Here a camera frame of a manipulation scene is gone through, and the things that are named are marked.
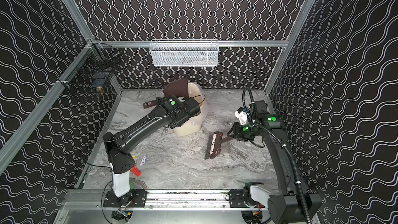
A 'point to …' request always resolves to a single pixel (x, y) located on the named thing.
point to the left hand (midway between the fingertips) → (160, 101)
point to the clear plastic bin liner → (197, 93)
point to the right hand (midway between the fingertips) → (231, 135)
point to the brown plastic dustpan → (179, 88)
